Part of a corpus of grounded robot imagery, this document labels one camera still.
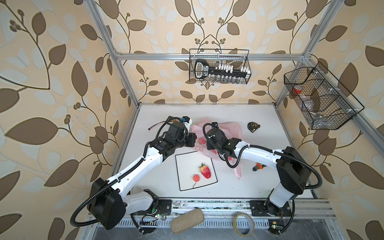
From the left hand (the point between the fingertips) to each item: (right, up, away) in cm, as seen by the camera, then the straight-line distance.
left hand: (198, 135), depth 77 cm
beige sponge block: (-5, -39, -9) cm, 40 cm away
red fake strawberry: (+4, -20, +5) cm, 21 cm away
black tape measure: (+39, +4, +27) cm, 47 cm away
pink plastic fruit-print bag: (+21, +2, +13) cm, 25 cm away
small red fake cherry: (-1, -24, +3) cm, 24 cm away
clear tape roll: (+24, -40, -10) cm, 48 cm away
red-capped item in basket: (+60, +26, +11) cm, 66 cm away
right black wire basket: (+63, +16, -4) cm, 65 cm away
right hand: (+7, -4, +11) cm, 13 cm away
